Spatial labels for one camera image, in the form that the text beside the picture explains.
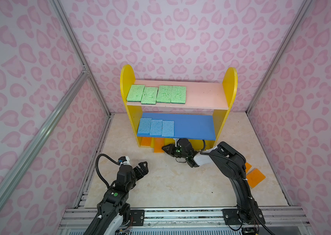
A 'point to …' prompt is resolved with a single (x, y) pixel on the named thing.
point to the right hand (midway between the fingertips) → (163, 147)
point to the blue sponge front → (168, 128)
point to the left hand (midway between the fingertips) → (142, 163)
